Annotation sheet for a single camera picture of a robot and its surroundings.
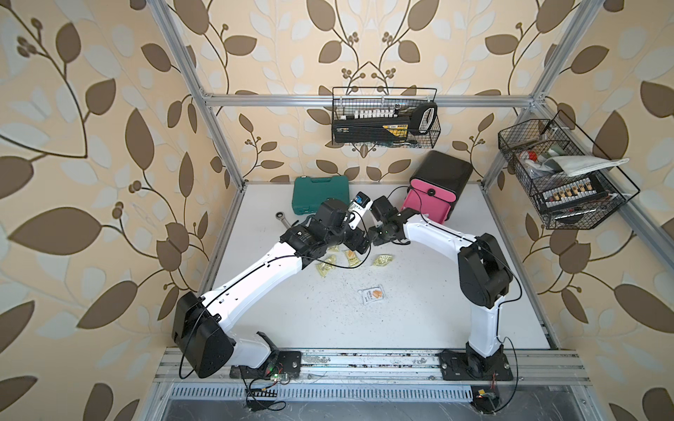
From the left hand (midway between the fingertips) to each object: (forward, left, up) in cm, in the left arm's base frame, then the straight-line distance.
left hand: (367, 225), depth 74 cm
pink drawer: (+23, -26, -14) cm, 38 cm away
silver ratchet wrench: (+23, +34, -26) cm, 48 cm away
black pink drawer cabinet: (+25, -27, -8) cm, 38 cm away
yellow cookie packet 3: (+2, -7, -24) cm, 25 cm away
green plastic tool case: (+35, +22, -24) cm, 48 cm away
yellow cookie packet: (-2, +14, -24) cm, 28 cm away
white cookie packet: (-10, -3, -25) cm, 27 cm away
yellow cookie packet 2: (+3, +4, -26) cm, 26 cm away
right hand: (+10, -6, -19) cm, 23 cm away
